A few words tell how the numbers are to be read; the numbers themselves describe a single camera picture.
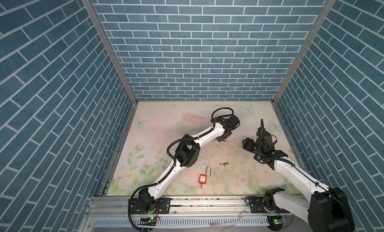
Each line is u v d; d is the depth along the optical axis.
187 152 0.63
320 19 0.77
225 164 0.88
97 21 0.77
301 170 0.51
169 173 0.63
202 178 0.81
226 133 0.80
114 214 0.75
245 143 0.83
